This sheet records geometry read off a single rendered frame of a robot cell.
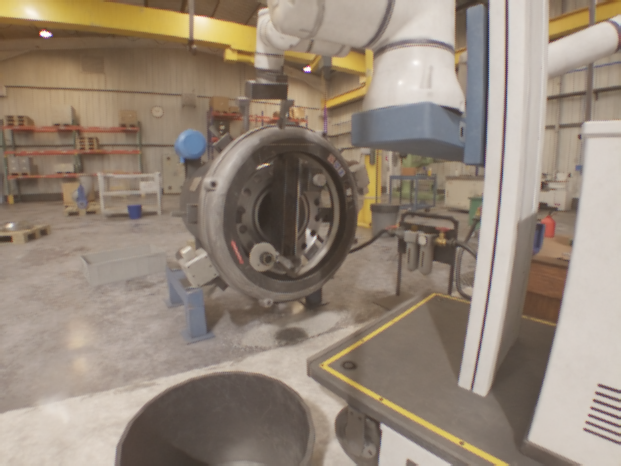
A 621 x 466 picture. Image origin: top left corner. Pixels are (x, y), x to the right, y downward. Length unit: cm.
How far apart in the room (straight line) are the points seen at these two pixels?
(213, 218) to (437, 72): 81
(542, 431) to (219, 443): 62
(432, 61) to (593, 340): 48
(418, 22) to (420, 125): 18
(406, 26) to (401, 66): 7
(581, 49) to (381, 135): 98
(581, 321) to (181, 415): 71
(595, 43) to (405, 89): 98
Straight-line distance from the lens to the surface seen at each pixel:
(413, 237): 176
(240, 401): 71
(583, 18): 1199
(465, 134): 64
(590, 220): 50
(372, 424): 84
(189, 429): 73
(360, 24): 55
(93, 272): 259
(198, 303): 150
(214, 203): 107
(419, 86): 53
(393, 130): 52
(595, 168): 50
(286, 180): 116
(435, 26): 60
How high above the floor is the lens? 76
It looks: 10 degrees down
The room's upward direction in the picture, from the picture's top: straight up
